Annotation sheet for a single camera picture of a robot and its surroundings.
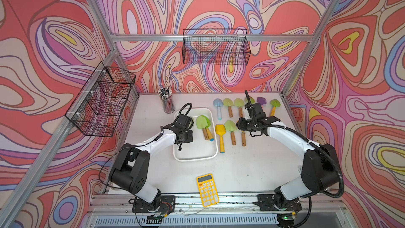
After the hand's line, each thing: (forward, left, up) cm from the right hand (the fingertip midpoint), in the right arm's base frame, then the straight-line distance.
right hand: (239, 128), depth 89 cm
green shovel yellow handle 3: (-2, +17, -6) cm, 18 cm away
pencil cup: (+21, +43, +9) cm, 49 cm away
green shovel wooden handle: (+28, +2, -9) cm, 30 cm away
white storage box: (-8, +24, -9) cm, 27 cm away
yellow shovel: (+5, +10, -8) cm, 14 cm away
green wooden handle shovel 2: (+10, +22, -8) cm, 25 cm away
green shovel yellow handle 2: (+25, -31, -8) cm, 41 cm away
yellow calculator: (-29, +20, -9) cm, 36 cm away
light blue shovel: (+28, +9, -9) cm, 31 cm away
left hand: (-2, +28, -5) cm, 29 cm away
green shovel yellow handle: (+28, -15, -7) cm, 32 cm away
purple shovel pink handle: (+30, -24, -10) cm, 40 cm away
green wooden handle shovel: (+7, +3, -8) cm, 11 cm away
